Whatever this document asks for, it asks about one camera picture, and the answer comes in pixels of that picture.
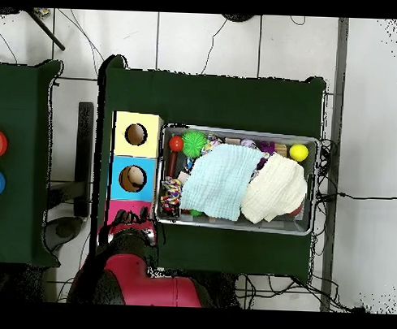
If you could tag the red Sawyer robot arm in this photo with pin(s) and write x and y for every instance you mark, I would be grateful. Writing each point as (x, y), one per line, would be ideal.
(142, 283)

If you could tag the wooden box with three holes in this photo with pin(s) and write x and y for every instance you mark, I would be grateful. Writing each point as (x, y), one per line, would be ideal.
(134, 151)

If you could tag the clear mesh bin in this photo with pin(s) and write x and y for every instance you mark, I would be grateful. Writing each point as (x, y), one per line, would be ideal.
(235, 225)

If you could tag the grey stand foot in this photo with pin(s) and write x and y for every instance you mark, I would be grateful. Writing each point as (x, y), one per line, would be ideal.
(64, 229)

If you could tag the black flat panel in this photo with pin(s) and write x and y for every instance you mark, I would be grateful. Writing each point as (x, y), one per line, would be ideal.
(84, 157)

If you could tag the orange red ball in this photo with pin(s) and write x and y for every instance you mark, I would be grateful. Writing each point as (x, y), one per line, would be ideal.
(175, 143)

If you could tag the light blue waffle cloth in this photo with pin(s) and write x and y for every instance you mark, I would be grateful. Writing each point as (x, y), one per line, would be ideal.
(217, 181)

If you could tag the green spiky ball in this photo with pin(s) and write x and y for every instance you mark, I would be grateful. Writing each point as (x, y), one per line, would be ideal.
(194, 144)

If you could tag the green cloth on side table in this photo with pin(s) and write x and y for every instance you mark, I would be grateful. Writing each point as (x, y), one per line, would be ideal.
(19, 181)

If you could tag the white baseball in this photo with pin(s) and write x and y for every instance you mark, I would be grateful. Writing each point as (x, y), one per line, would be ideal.
(248, 143)

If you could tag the cream waffle cloth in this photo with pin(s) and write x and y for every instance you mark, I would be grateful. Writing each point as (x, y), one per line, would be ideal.
(275, 190)

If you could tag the dark green tablecloth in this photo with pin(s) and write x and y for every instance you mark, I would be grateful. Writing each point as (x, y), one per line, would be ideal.
(213, 100)

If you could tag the purple monster toy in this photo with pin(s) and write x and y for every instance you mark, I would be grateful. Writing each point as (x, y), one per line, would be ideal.
(266, 146)

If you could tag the yellow ball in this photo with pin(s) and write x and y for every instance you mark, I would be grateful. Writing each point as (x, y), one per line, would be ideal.
(298, 152)

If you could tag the black rod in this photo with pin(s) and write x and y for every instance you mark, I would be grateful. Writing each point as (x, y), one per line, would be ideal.
(47, 32)

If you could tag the black round object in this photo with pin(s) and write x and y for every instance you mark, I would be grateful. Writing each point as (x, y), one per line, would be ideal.
(237, 17)

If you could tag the grey metal rail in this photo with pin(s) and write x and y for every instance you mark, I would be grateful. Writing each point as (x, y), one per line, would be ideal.
(339, 94)

